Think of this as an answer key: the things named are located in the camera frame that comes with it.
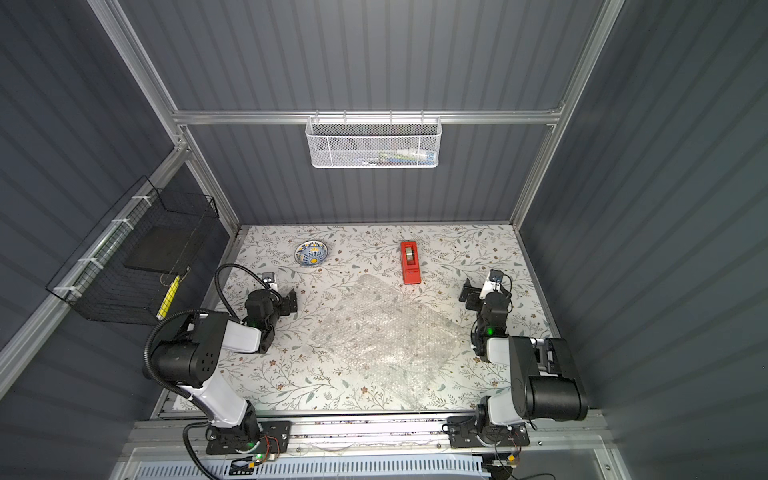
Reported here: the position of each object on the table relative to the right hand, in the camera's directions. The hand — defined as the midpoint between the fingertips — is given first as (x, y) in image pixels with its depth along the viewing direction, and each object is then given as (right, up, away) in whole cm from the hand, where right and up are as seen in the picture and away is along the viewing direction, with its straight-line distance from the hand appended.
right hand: (489, 283), depth 90 cm
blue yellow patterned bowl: (-60, +9, +20) cm, 63 cm away
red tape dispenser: (-23, +6, +14) cm, 28 cm away
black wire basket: (-93, +6, -18) cm, 95 cm away
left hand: (-66, -3, +6) cm, 66 cm away
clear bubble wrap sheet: (-29, -17, -1) cm, 34 cm away
